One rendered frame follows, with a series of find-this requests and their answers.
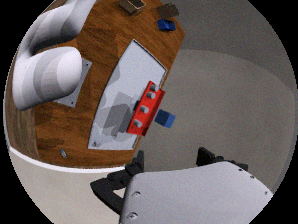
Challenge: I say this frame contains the blue open bin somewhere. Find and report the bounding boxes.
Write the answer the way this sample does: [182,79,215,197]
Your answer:
[157,19,176,31]

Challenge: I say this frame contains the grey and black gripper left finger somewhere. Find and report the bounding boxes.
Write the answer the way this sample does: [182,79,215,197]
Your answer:
[90,150,144,215]

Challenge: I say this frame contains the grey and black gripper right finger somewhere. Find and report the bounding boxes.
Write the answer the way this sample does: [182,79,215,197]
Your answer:
[196,147,248,172]

